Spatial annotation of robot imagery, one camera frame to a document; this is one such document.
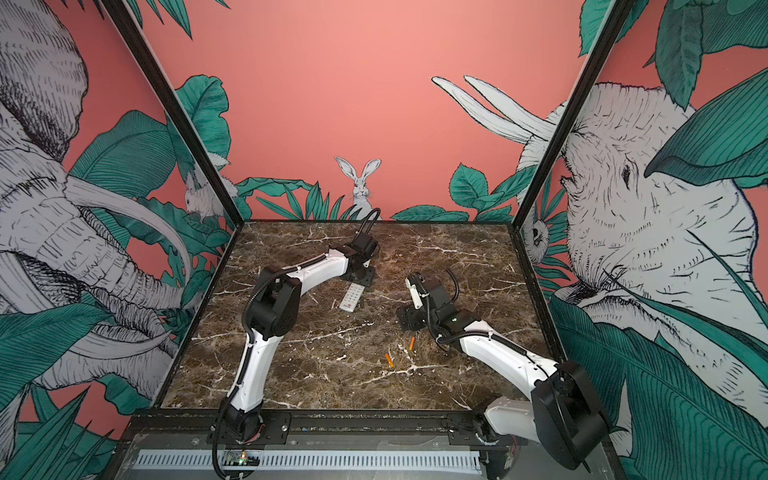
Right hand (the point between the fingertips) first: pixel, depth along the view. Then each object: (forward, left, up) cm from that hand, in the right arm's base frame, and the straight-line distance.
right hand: (405, 304), depth 85 cm
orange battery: (-7, -2, -11) cm, 13 cm away
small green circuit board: (-36, +40, -10) cm, 55 cm away
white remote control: (+8, +17, -9) cm, 21 cm away
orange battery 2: (-13, +4, -12) cm, 18 cm away
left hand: (+17, +13, -8) cm, 23 cm away
